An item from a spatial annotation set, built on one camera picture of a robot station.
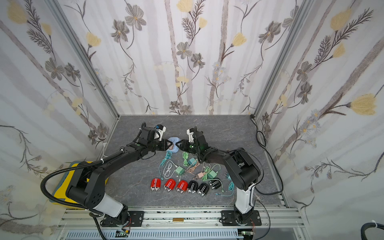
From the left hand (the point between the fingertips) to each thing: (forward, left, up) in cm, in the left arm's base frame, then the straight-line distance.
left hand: (172, 141), depth 88 cm
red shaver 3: (-23, -6, -10) cm, 26 cm away
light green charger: (-17, -23, -11) cm, 30 cm away
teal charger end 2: (-18, -33, -11) cm, 39 cm away
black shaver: (-24, -12, -10) cm, 28 cm away
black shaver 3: (-22, -25, -11) cm, 35 cm away
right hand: (-1, -3, 0) cm, 3 cm away
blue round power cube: (+2, -1, -2) cm, 3 cm away
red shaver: (-21, +9, -11) cm, 26 cm away
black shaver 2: (-25, -17, -11) cm, 32 cm away
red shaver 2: (-22, +1, -11) cm, 24 cm away
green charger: (-14, -4, -11) cm, 18 cm away
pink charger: (-17, -17, -10) cm, 26 cm away
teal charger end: (-8, -11, -11) cm, 18 cm away
